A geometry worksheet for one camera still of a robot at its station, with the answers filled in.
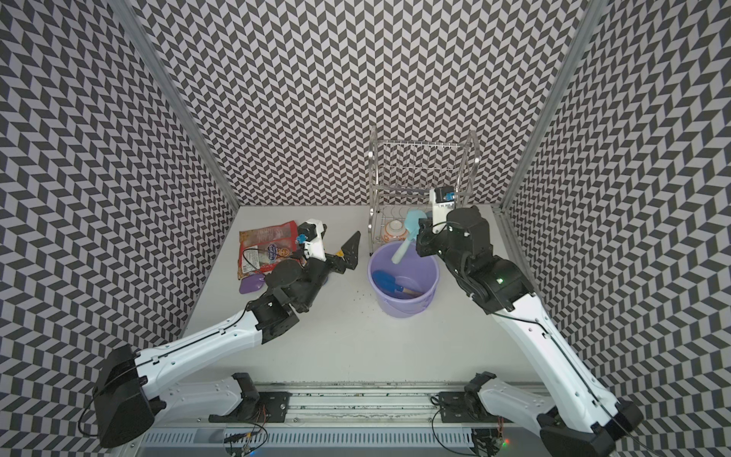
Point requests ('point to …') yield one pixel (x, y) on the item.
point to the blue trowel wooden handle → (386, 282)
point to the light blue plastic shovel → (411, 223)
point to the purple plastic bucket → (411, 271)
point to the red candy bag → (259, 248)
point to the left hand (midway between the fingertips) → (341, 232)
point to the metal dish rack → (404, 175)
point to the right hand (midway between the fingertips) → (422, 227)
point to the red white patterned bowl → (394, 229)
